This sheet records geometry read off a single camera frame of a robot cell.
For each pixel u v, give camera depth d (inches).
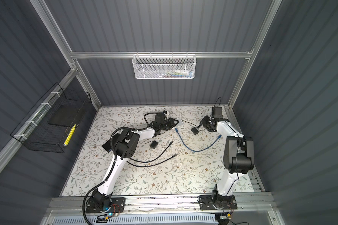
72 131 27.9
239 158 19.5
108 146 37.8
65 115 30.2
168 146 37.9
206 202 29.0
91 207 28.4
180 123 41.6
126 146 26.1
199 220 27.8
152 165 34.6
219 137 39.7
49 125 28.4
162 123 36.1
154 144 37.8
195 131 40.4
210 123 28.5
